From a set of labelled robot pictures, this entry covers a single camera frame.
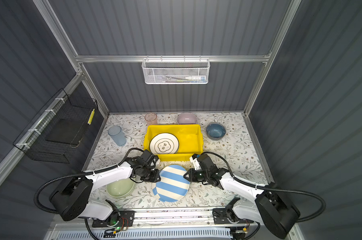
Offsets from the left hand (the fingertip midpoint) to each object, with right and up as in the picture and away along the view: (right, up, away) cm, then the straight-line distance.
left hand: (160, 179), depth 85 cm
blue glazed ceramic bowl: (+37, +27, +22) cm, 51 cm away
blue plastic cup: (-28, +26, +6) cm, 38 cm away
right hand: (+15, +2, -4) cm, 15 cm away
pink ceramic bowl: (+16, +37, +27) cm, 48 cm away
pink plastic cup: (-8, +36, +14) cm, 39 cm away
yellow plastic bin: (+18, +23, +20) cm, 35 cm away
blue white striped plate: (+8, -3, -4) cm, 9 cm away
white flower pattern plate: (0, +19, +14) cm, 24 cm away
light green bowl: (-20, -2, -7) cm, 21 cm away
